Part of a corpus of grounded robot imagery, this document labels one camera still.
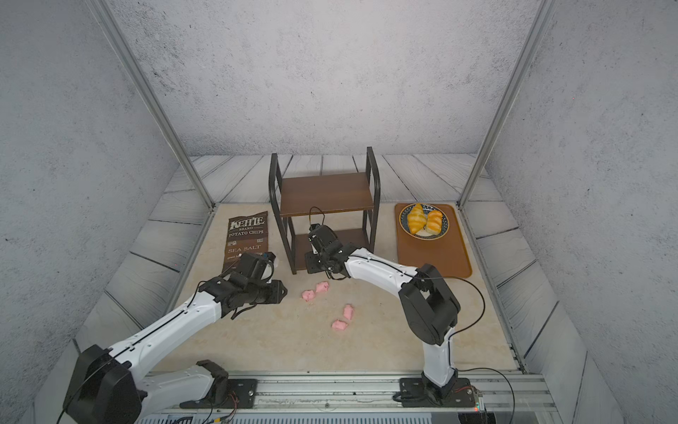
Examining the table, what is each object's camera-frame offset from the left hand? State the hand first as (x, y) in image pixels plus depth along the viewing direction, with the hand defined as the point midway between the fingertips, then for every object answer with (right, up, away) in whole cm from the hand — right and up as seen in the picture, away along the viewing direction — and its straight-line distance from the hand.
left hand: (288, 292), depth 82 cm
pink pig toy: (+5, -3, +7) cm, 9 cm away
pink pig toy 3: (+18, -7, +5) cm, 20 cm away
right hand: (+6, +9, +5) cm, 12 cm away
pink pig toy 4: (+16, -11, +2) cm, 19 cm away
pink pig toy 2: (+9, -1, +11) cm, 14 cm away
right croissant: (+53, +21, +25) cm, 63 cm away
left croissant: (+46, +23, +25) cm, 58 cm away
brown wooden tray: (+57, +9, +22) cm, 62 cm away
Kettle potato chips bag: (-23, +17, +26) cm, 38 cm away
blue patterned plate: (+49, +16, +26) cm, 58 cm away
